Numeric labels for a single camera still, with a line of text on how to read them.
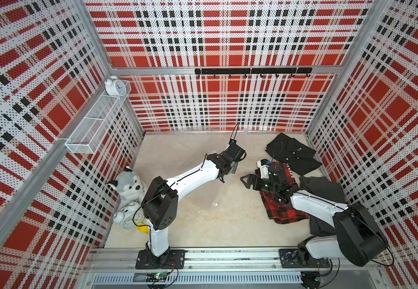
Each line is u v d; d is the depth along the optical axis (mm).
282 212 828
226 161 646
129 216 750
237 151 664
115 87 800
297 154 1078
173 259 734
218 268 723
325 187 940
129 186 762
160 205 468
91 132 956
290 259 727
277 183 678
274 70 881
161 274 692
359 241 424
